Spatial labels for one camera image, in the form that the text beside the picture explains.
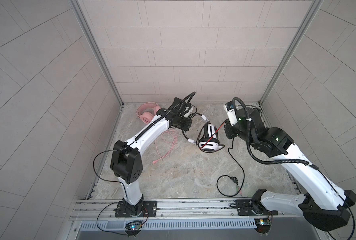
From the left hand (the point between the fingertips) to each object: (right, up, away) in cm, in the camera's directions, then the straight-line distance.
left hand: (193, 123), depth 83 cm
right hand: (+13, +2, -16) cm, 21 cm away
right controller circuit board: (+31, -46, -15) cm, 57 cm away
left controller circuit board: (-27, -44, -19) cm, 55 cm away
